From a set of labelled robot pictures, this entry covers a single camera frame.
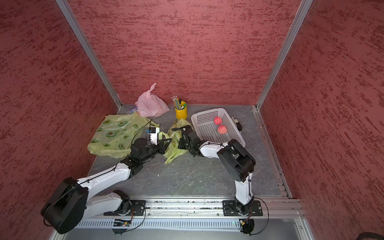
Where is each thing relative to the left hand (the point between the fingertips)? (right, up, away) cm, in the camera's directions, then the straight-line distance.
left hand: (171, 142), depth 82 cm
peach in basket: (+29, +12, +24) cm, 40 cm away
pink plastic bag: (-20, +23, +23) cm, 39 cm away
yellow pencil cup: (+3, +17, +25) cm, 31 cm away
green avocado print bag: (-43, +2, +17) cm, 47 cm away
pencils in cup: (+1, +24, +22) cm, 33 cm away
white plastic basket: (+28, +8, +25) cm, 38 cm away
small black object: (+42, +13, +25) cm, 50 cm away
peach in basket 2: (+32, +6, +18) cm, 37 cm away
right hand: (+3, -4, +12) cm, 13 cm away
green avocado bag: (0, -6, +5) cm, 8 cm away
